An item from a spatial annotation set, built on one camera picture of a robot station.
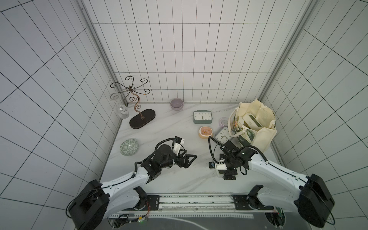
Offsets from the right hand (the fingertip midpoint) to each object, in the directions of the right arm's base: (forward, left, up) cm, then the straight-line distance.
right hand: (222, 162), depth 84 cm
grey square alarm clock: (+20, -3, -2) cm, 20 cm away
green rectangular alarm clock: (+35, +11, 0) cm, 36 cm away
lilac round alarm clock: (+31, -5, -1) cm, 32 cm away
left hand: (-1, +20, +8) cm, 22 cm away
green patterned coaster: (+7, +60, -1) cm, 61 cm away
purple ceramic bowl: (+46, +32, +1) cm, 57 cm away
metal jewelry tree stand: (+33, +57, -2) cm, 66 cm away
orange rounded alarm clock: (+21, +10, 0) cm, 23 cm away
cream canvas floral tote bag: (+9, -20, +15) cm, 27 cm away
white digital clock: (+22, -19, +11) cm, 32 cm away
